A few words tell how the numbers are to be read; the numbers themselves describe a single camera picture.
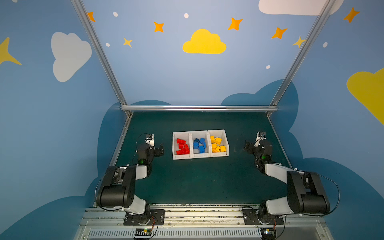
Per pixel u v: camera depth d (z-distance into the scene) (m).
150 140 0.80
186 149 0.97
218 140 1.02
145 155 0.72
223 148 0.99
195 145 1.01
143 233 0.73
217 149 0.98
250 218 0.74
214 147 0.98
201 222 0.73
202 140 1.06
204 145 0.99
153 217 0.74
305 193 0.44
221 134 1.04
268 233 0.73
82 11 0.70
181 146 1.01
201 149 0.98
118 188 0.45
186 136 1.02
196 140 1.03
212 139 1.01
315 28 0.77
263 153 0.72
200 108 1.32
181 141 1.01
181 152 0.98
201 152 0.96
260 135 0.82
